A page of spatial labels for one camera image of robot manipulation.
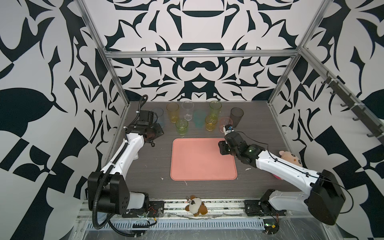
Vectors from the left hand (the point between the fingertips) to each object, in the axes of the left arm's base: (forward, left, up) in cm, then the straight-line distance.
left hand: (158, 128), depth 84 cm
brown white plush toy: (-36, -20, -14) cm, 44 cm away
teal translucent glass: (+20, -25, -17) cm, 36 cm away
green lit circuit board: (-45, -55, -18) cm, 73 cm away
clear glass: (+20, -17, -4) cm, 27 cm away
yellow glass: (+15, -33, -13) cm, 38 cm away
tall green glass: (+19, -35, -4) cm, 40 cm away
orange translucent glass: (+18, -8, -4) cm, 20 cm away
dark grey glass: (+12, -47, -4) cm, 49 cm away
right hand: (-8, -35, -4) cm, 36 cm away
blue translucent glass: (+15, +2, -10) cm, 18 cm away
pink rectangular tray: (-12, -23, -16) cm, 30 cm away
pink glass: (+12, -41, -11) cm, 44 cm away
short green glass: (+12, -12, -14) cm, 22 cm away
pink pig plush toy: (-15, -74, -10) cm, 76 cm away
